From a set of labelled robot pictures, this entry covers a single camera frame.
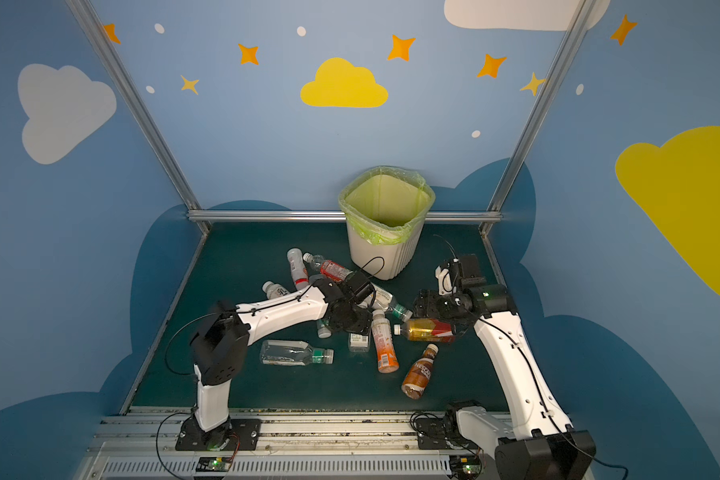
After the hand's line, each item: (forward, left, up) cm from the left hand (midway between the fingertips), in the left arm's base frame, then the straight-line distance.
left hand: (364, 329), depth 86 cm
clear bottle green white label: (-3, +2, -4) cm, 5 cm away
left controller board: (-32, +36, -7) cm, 49 cm away
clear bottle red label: (+24, +13, -1) cm, 27 cm away
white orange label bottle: (+14, +30, -2) cm, 33 cm away
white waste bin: (+12, -5, +18) cm, 22 cm away
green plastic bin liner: (+43, -8, +11) cm, 45 cm away
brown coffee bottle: (-12, -15, -2) cm, 19 cm away
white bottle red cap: (+24, +24, -2) cm, 34 cm away
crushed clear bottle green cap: (-5, +21, -7) cm, 23 cm away
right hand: (+1, -17, +13) cm, 22 cm away
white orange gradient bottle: (-7, -6, -2) cm, 10 cm away
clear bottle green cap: (+2, +12, -4) cm, 13 cm away
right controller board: (-32, -26, -7) cm, 42 cm away
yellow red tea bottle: (0, -19, 0) cm, 19 cm away
